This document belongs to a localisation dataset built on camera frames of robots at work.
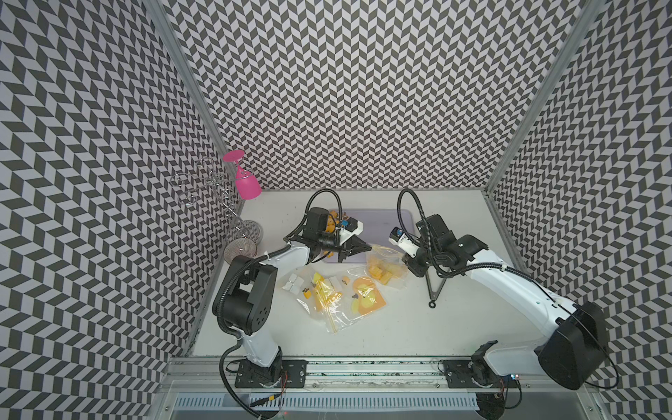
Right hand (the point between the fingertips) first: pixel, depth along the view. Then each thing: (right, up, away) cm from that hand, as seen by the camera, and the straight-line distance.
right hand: (407, 261), depth 81 cm
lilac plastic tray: (-11, +12, -10) cm, 19 cm away
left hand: (-12, +4, +1) cm, 13 cm away
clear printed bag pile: (-23, -12, +3) cm, 26 cm away
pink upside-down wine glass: (-54, +25, +12) cm, 61 cm away
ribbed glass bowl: (-59, +2, +15) cm, 61 cm away
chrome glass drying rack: (-71, +29, +22) cm, 80 cm away
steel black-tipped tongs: (+10, -13, +6) cm, 17 cm away
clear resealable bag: (-5, -3, +10) cm, 12 cm away
